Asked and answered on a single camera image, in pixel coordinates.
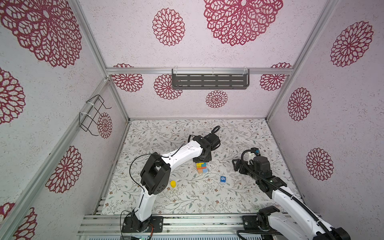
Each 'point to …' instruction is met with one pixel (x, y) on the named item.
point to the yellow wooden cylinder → (173, 184)
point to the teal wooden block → (204, 165)
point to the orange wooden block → (199, 168)
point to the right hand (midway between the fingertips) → (238, 160)
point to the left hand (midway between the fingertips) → (202, 161)
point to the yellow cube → (199, 165)
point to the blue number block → (223, 179)
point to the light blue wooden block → (203, 167)
